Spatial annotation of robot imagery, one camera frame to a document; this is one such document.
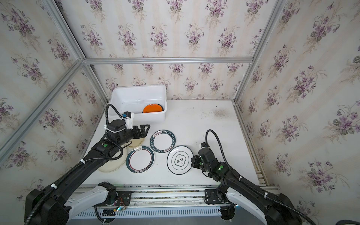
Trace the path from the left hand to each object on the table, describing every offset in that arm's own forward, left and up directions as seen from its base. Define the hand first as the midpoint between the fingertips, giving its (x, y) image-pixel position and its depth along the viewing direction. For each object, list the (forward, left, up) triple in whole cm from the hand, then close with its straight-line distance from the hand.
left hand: (144, 126), depth 78 cm
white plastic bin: (+37, +6, -19) cm, 42 cm away
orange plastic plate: (+30, +2, -18) cm, 35 cm away
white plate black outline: (-12, -20, -19) cm, 30 cm away
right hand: (-13, -29, -16) cm, 36 cm away
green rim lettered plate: (+2, -9, -21) cm, 23 cm away
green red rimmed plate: (-11, +4, -21) cm, 24 cm away
